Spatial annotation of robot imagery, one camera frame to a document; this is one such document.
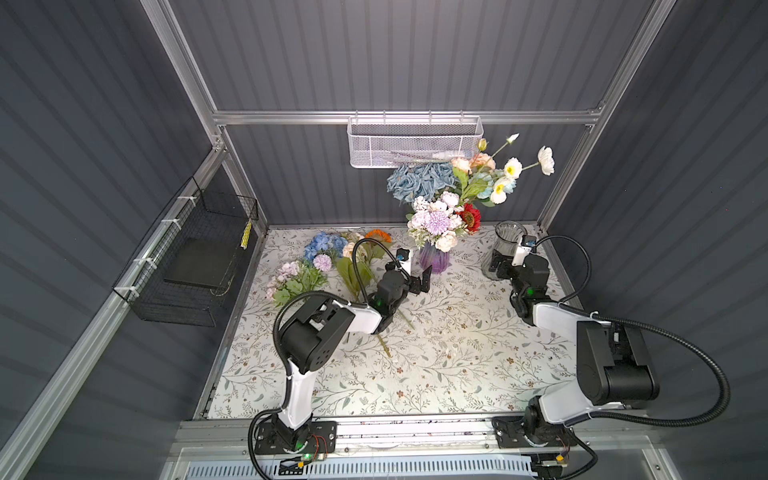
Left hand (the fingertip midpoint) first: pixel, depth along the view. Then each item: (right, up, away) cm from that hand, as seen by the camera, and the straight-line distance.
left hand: (417, 262), depth 93 cm
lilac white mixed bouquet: (+4, +11, -16) cm, 19 cm away
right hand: (+30, +3, -2) cm, 30 cm away
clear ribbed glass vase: (+27, +7, -4) cm, 28 cm away
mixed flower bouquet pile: (-29, -1, +7) cm, 29 cm away
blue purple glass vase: (+5, +2, +9) cm, 11 cm away
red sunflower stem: (+15, +13, -6) cm, 21 cm away
